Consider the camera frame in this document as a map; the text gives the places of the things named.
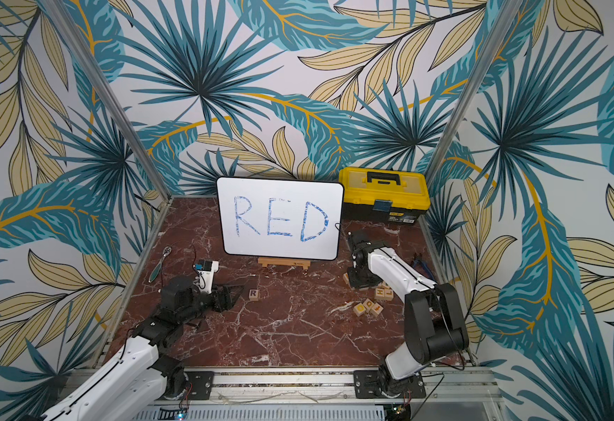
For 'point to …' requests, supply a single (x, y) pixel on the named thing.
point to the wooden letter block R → (253, 295)
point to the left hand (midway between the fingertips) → (236, 290)
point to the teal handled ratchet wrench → (167, 250)
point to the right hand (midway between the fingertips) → (364, 281)
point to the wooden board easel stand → (265, 261)
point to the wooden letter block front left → (359, 310)
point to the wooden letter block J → (376, 309)
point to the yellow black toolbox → (384, 195)
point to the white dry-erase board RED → (282, 218)
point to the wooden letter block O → (367, 303)
